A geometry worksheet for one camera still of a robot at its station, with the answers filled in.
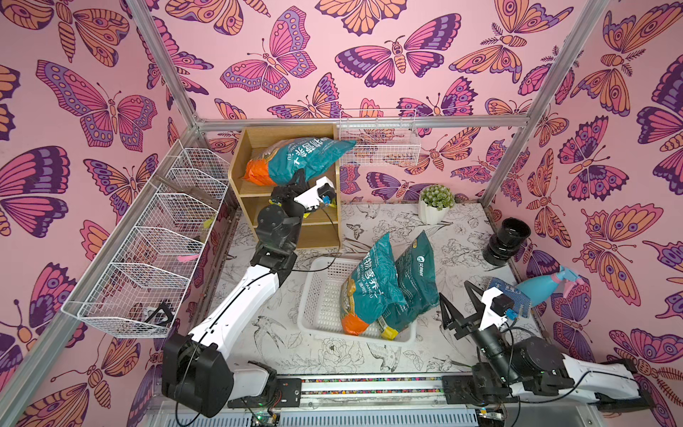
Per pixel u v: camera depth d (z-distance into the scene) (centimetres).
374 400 73
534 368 45
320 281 92
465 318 55
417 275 66
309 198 59
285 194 61
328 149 70
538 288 88
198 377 39
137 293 65
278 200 62
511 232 94
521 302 84
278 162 70
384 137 96
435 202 101
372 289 73
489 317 51
